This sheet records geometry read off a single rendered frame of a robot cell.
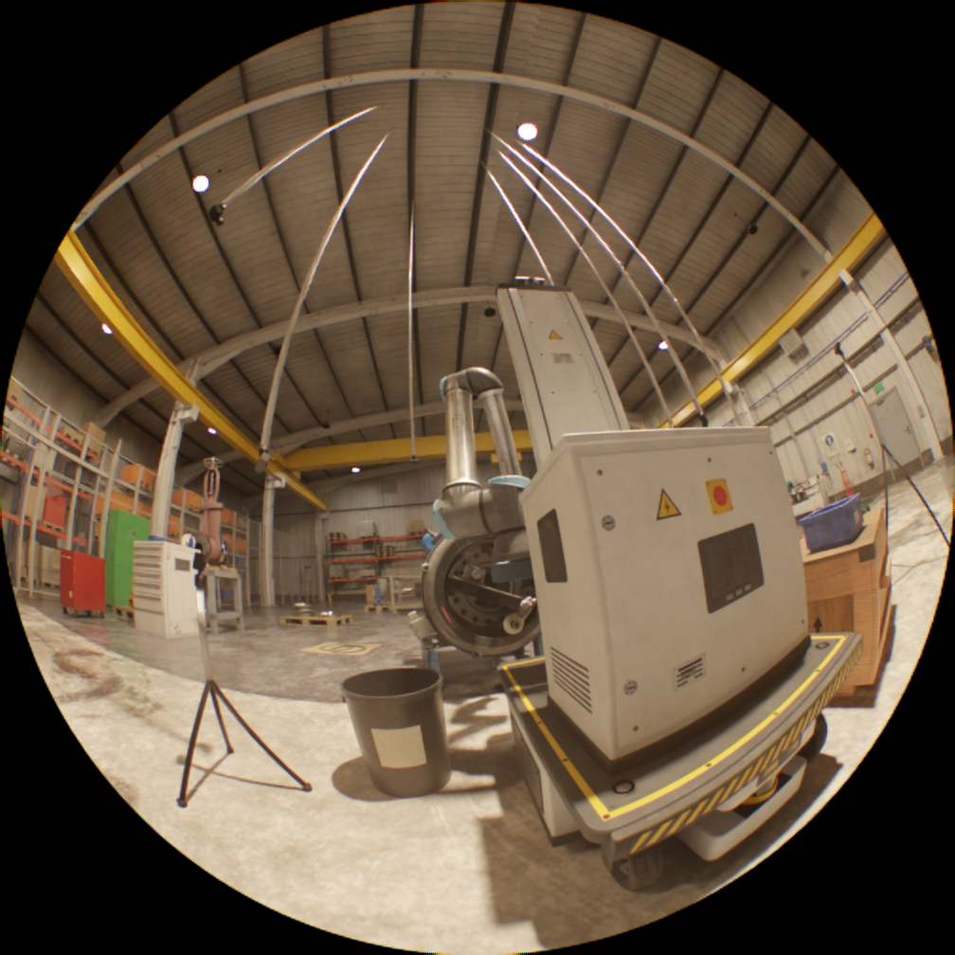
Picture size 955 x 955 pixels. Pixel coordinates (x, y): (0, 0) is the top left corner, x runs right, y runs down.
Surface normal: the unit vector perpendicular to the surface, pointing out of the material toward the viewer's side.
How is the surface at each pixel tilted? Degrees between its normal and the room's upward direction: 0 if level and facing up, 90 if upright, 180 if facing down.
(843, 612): 90
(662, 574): 90
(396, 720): 93
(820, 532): 90
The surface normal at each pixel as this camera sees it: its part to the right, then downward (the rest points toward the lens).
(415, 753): 0.51, -0.29
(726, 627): 0.07, -0.32
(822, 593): -0.97, 0.05
